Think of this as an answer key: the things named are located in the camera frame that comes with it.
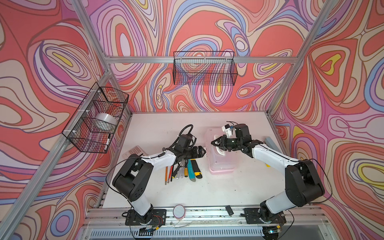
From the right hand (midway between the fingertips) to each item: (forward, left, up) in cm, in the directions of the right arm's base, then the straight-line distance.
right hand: (213, 146), depth 84 cm
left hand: (0, +6, -7) cm, 9 cm away
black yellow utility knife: (-12, +9, -12) cm, 19 cm away
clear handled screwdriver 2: (-12, +18, -13) cm, 25 cm away
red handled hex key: (-9, +25, -13) cm, 30 cm away
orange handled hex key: (-11, +28, -14) cm, 33 cm away
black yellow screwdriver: (-11, +23, -12) cm, 28 cm away
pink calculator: (+5, +49, -11) cm, 51 cm away
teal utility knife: (-8, +14, -14) cm, 21 cm away
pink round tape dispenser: (-31, +19, -8) cm, 38 cm away
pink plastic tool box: (-9, -3, -2) cm, 10 cm away
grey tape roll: (+6, +54, +19) cm, 58 cm away
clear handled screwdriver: (-10, +21, -13) cm, 26 cm away
